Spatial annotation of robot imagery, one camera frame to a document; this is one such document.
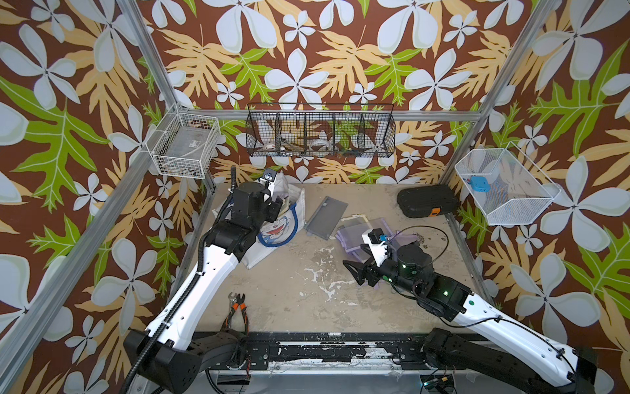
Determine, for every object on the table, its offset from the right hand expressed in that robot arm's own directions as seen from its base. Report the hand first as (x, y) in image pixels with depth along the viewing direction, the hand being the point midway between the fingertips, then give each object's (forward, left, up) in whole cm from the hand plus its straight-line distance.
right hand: (351, 253), depth 70 cm
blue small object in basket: (+27, -49, +1) cm, 56 cm away
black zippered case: (+41, -42, -24) cm, 64 cm away
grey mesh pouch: (+33, +6, -25) cm, 42 cm away
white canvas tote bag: (+20, +23, -15) cm, 34 cm away
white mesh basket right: (+24, -55, +3) cm, 60 cm away
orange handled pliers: (-5, +37, -24) cm, 44 cm away
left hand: (+16, +25, +9) cm, 31 cm away
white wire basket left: (+38, +58, +10) cm, 70 cm away
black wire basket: (+51, +8, +8) cm, 53 cm away
